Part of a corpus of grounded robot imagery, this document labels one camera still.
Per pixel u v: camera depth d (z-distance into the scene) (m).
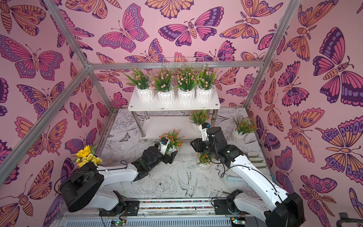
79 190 0.43
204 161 0.77
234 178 0.83
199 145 0.66
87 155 0.67
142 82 0.69
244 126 0.89
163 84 0.64
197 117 0.85
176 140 0.76
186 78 0.65
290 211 0.39
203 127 0.70
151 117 1.06
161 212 0.73
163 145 0.73
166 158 0.76
